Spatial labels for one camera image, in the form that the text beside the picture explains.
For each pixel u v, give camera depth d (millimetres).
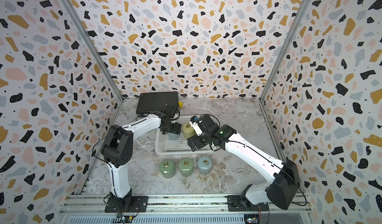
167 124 815
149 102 1213
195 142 663
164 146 940
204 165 784
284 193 390
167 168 780
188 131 926
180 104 1139
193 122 687
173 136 965
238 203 740
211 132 573
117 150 515
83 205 747
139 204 733
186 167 780
